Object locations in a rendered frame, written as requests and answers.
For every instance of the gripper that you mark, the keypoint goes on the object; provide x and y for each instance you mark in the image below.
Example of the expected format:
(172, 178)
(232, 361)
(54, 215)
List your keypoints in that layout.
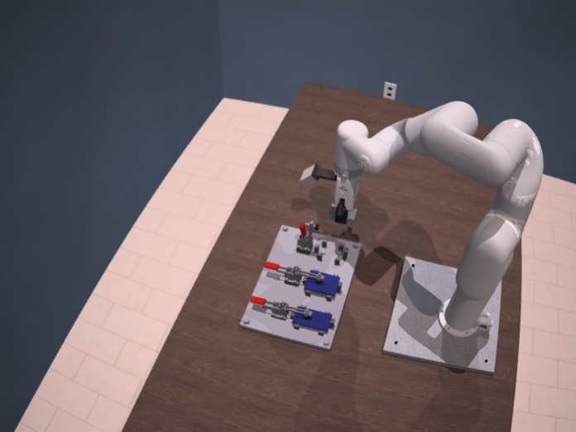
(345, 191)

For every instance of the blue flat plate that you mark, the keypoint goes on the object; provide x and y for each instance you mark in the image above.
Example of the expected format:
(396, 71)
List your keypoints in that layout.
(327, 287)
(318, 320)

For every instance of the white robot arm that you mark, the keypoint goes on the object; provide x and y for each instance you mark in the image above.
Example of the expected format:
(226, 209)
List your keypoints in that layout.
(448, 137)

